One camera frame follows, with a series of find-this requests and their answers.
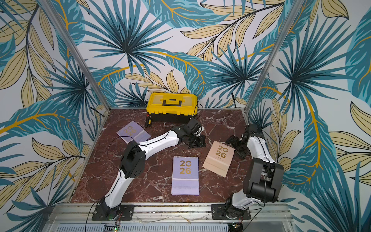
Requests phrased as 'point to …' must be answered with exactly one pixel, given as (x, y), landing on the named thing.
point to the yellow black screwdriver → (149, 124)
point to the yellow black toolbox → (166, 107)
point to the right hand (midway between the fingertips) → (231, 148)
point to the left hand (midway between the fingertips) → (207, 146)
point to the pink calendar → (219, 158)
